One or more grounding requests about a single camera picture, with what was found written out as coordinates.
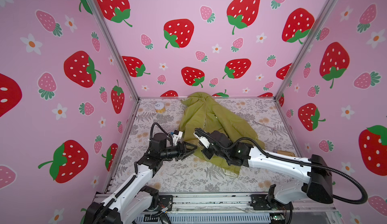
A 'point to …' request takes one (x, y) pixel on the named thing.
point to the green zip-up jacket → (199, 111)
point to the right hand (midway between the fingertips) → (199, 141)
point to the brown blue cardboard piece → (286, 153)
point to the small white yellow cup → (159, 107)
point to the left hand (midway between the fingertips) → (195, 150)
